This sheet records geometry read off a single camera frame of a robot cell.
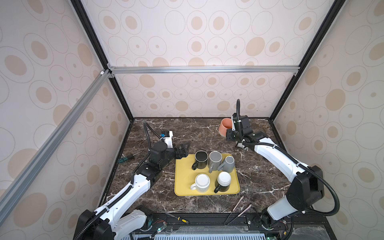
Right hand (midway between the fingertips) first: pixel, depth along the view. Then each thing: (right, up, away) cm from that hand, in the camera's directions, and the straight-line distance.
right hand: (229, 131), depth 86 cm
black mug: (-16, -16, +1) cm, 23 cm away
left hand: (-24, -6, -10) cm, 27 cm away
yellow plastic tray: (-26, -28, +5) cm, 38 cm away
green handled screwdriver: (-63, -17, +10) cm, 66 cm away
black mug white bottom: (-5, -27, -9) cm, 29 cm away
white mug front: (-16, -28, -6) cm, 33 cm away
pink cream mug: (-2, +4, -1) cm, 5 cm away
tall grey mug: (-9, -17, -2) cm, 19 cm away
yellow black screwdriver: (-28, -44, -12) cm, 53 cm away
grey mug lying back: (0, -20, 0) cm, 20 cm away
